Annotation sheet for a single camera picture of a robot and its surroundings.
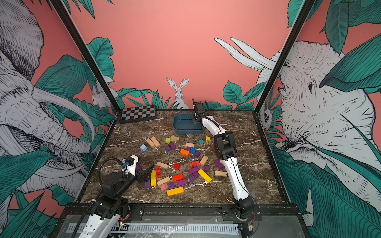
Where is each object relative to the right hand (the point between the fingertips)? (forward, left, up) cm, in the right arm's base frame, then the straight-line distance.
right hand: (196, 114), depth 111 cm
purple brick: (-37, -14, -6) cm, 41 cm away
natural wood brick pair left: (-22, +31, -5) cm, 38 cm away
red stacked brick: (-43, +23, -5) cm, 49 cm away
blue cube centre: (-29, +2, -4) cm, 29 cm away
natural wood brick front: (-49, +19, -5) cm, 52 cm away
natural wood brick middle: (-39, +21, -5) cm, 45 cm away
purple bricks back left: (-26, +17, -4) cm, 31 cm away
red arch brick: (-39, +3, -4) cm, 39 cm away
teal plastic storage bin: (-4, +10, -6) cm, 12 cm away
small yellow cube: (-19, -8, -4) cm, 21 cm away
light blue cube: (-28, +35, -3) cm, 45 cm away
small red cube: (-40, +12, -5) cm, 42 cm away
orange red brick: (-47, +10, -4) cm, 48 cm away
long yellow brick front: (-54, +9, -5) cm, 55 cm away
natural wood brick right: (-44, -15, -6) cm, 47 cm away
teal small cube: (-22, -3, -5) cm, 23 cm away
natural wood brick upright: (-36, -5, -4) cm, 36 cm away
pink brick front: (-52, +18, -5) cm, 55 cm away
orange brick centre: (-31, +8, -5) cm, 32 cm away
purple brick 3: (-51, +27, -4) cm, 58 cm away
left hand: (-43, +26, +9) cm, 51 cm away
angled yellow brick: (-47, -7, -6) cm, 48 cm away
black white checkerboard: (+2, +47, -2) cm, 47 cm away
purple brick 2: (-50, +8, -5) cm, 50 cm away
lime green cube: (-20, +20, -5) cm, 29 cm away
